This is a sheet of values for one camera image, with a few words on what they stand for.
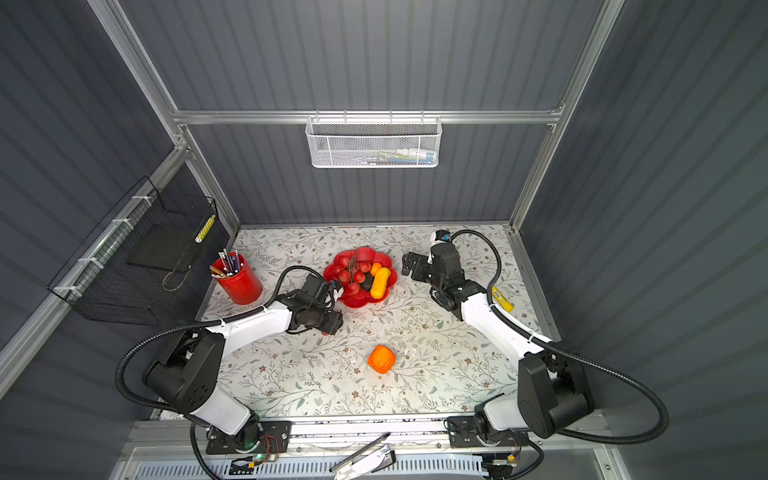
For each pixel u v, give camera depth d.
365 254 1.08
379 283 0.96
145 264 0.74
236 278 0.88
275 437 0.72
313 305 0.72
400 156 0.92
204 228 0.81
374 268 1.01
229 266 0.94
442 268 0.65
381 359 0.80
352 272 0.96
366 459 0.70
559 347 0.45
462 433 0.73
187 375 0.46
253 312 0.57
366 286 0.97
